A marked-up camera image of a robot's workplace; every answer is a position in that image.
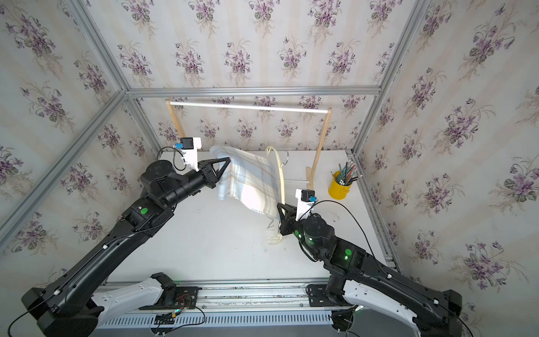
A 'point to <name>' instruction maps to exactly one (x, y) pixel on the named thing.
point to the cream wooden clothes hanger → (280, 167)
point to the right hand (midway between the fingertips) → (281, 205)
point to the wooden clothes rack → (326, 116)
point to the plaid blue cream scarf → (253, 180)
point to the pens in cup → (347, 174)
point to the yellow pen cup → (337, 191)
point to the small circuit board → (164, 319)
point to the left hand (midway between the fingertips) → (234, 163)
